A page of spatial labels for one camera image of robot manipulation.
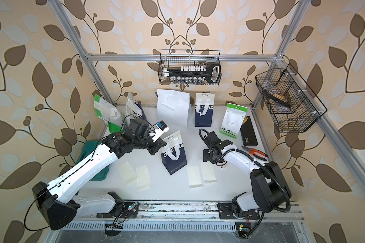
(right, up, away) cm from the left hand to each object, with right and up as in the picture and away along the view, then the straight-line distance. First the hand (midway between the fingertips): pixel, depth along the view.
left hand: (163, 140), depth 73 cm
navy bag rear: (+23, +20, +23) cm, 38 cm away
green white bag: (-39, +15, +23) cm, 47 cm away
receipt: (-23, -21, +14) cm, 34 cm away
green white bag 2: (+41, +11, +21) cm, 47 cm away
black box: (+53, +1, +29) cm, 61 cm away
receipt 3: (+24, -20, +14) cm, 34 cm away
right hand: (+25, -12, +16) cm, 32 cm away
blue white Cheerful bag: (-22, +17, +22) cm, 35 cm away
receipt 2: (-13, -25, +12) cm, 30 cm away
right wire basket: (+64, +17, 0) cm, 66 cm away
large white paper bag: (+3, +18, +29) cm, 34 cm away
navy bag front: (+5, -9, +5) cm, 11 cm away
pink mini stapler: (+29, -12, -2) cm, 31 cm away
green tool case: (-49, -7, +19) cm, 53 cm away
